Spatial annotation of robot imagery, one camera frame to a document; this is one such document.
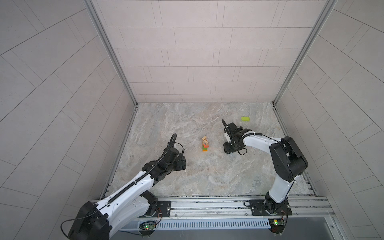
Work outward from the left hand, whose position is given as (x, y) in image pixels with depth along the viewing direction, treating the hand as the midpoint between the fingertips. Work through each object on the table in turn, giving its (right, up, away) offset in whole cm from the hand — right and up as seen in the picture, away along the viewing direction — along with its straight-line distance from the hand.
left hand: (185, 159), depth 82 cm
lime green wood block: (+42, +22, +26) cm, 54 cm away
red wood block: (+12, +6, +5) cm, 15 cm away
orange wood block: (+11, +3, +8) cm, 15 cm away
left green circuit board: (-14, -24, -18) cm, 33 cm away
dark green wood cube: (+11, +4, +9) cm, 15 cm away
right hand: (+26, +3, +12) cm, 29 cm away
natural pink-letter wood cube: (+11, +10, +5) cm, 16 cm away
